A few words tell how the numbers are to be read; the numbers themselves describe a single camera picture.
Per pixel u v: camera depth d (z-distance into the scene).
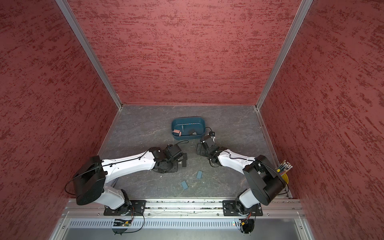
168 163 0.62
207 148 0.70
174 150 0.66
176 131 1.03
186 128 1.06
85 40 0.83
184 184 0.82
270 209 0.76
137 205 0.75
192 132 1.01
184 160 0.90
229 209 0.74
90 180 0.43
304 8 0.71
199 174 0.85
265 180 0.45
